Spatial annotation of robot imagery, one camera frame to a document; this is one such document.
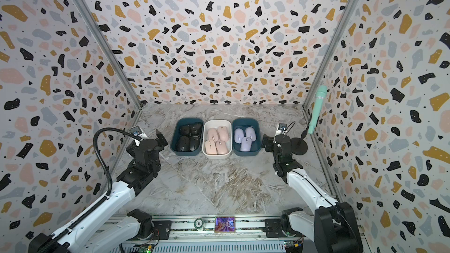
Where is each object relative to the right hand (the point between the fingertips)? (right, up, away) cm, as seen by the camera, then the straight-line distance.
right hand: (278, 135), depth 86 cm
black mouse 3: (-44, -5, +11) cm, 46 cm away
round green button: (-36, -34, -16) cm, 52 cm away
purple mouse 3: (-12, 0, +18) cm, 22 cm away
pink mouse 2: (-35, -7, +11) cm, 37 cm away
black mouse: (-44, +2, +16) cm, 47 cm away
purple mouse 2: (-19, -1, +16) cm, 25 cm away
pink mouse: (-29, -8, +12) cm, 32 cm away
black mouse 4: (-49, -5, +9) cm, 50 cm away
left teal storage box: (-55, +6, +18) cm, 58 cm away
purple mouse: (-15, -6, +12) cm, 20 cm away
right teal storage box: (-9, -7, +14) cm, 18 cm away
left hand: (-57, +1, -10) cm, 58 cm away
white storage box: (-34, +5, +22) cm, 41 cm away
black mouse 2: (-50, +2, +15) cm, 52 cm away
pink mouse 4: (-34, -1, +16) cm, 38 cm away
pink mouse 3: (-28, 0, +17) cm, 33 cm away
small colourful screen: (-25, -37, -11) cm, 46 cm away
